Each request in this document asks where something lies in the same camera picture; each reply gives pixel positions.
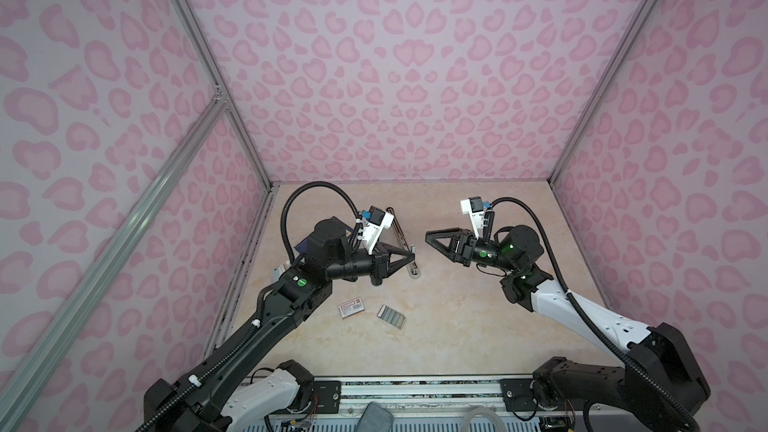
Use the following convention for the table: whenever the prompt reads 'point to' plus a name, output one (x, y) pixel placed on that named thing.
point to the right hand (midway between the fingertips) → (431, 243)
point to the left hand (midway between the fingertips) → (414, 255)
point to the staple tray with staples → (391, 316)
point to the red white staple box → (351, 308)
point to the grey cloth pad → (375, 418)
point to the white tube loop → (481, 411)
